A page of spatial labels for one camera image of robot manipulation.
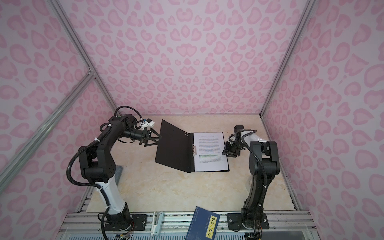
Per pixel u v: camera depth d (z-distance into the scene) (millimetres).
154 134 789
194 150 985
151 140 854
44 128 628
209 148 1006
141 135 757
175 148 1017
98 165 511
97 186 541
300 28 751
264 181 534
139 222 734
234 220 736
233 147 859
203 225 720
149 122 835
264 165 511
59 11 695
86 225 747
